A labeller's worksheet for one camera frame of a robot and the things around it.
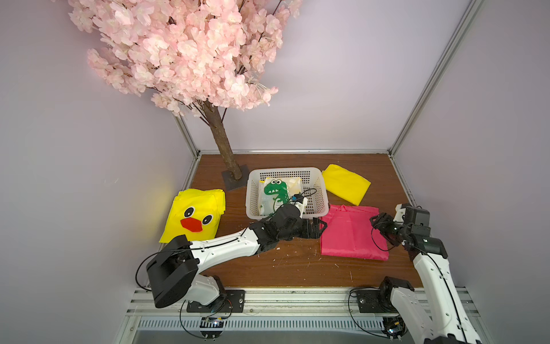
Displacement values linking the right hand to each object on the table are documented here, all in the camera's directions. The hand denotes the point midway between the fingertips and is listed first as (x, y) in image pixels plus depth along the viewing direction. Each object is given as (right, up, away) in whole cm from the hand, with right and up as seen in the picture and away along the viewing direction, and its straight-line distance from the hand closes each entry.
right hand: (378, 217), depth 79 cm
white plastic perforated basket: (-21, +9, +24) cm, 33 cm away
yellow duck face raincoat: (-76, -2, +15) cm, 78 cm away
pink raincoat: (-8, -8, +8) cm, 14 cm away
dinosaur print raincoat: (-40, +8, +16) cm, 44 cm away
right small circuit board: (+1, -35, -9) cm, 36 cm away
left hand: (-22, -2, -5) cm, 23 cm away
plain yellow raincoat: (-3, +10, +31) cm, 33 cm away
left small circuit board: (-61, -37, -7) cm, 72 cm away
